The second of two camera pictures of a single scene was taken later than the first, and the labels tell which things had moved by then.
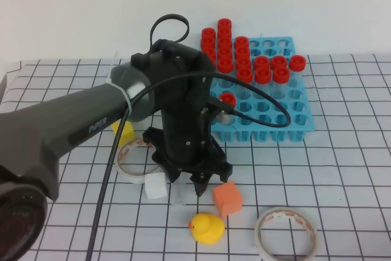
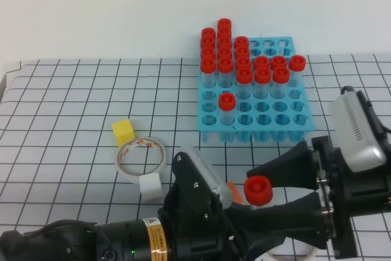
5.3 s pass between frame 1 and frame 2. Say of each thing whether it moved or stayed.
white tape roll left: stayed
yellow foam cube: stayed
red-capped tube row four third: stayed
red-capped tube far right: stayed
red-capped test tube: moved
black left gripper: moved
